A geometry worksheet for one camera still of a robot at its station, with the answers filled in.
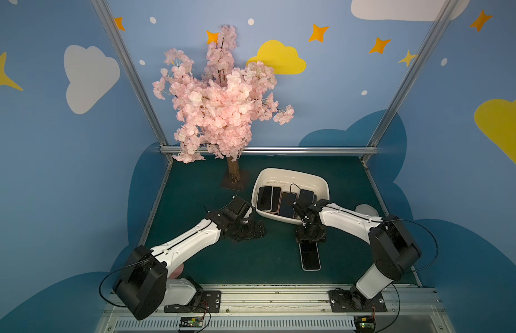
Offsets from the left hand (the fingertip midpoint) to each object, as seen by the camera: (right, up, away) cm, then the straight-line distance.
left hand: (258, 231), depth 82 cm
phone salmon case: (+8, +11, +16) cm, 21 cm away
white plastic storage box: (+13, +21, +27) cm, 37 cm away
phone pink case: (+3, +10, +24) cm, 26 cm away
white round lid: (+53, +6, +17) cm, 56 cm away
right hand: (+21, -5, +6) cm, 22 cm away
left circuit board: (-24, -29, -11) cm, 39 cm away
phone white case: (+21, -10, +1) cm, 24 cm away
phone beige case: (+25, +13, +22) cm, 36 cm away
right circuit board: (+38, -31, -9) cm, 50 cm away
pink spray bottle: (-32, -15, -3) cm, 35 cm away
